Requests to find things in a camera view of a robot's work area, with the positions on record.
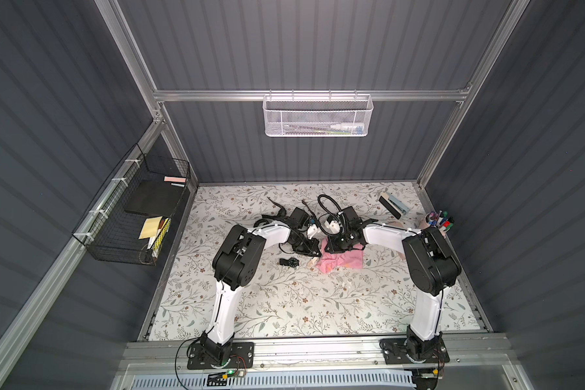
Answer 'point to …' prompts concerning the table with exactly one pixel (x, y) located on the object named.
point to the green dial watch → (292, 262)
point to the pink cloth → (352, 258)
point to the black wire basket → (132, 215)
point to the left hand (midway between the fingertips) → (320, 254)
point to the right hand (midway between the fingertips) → (329, 248)
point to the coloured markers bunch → (439, 219)
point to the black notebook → (155, 198)
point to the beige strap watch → (314, 260)
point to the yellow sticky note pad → (149, 227)
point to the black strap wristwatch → (309, 207)
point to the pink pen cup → (423, 224)
